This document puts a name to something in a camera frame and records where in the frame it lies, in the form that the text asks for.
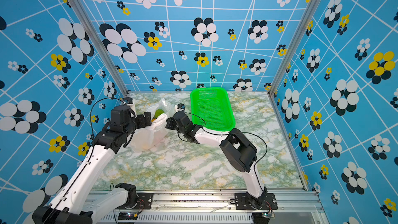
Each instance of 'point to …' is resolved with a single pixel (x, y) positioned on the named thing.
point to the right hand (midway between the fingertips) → (166, 120)
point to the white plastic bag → (150, 137)
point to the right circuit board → (262, 218)
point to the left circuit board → (127, 216)
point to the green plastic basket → (212, 106)
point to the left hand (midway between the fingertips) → (143, 113)
